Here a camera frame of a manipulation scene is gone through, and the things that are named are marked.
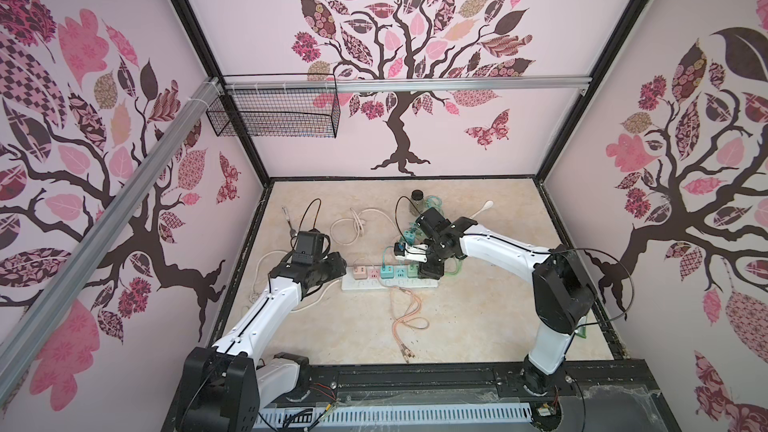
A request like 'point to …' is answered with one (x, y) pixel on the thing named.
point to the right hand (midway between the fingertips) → (422, 258)
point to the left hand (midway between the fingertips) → (340, 269)
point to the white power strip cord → (306, 307)
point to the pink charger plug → (360, 272)
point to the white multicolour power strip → (406, 276)
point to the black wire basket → (280, 106)
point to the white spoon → (487, 205)
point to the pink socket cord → (359, 223)
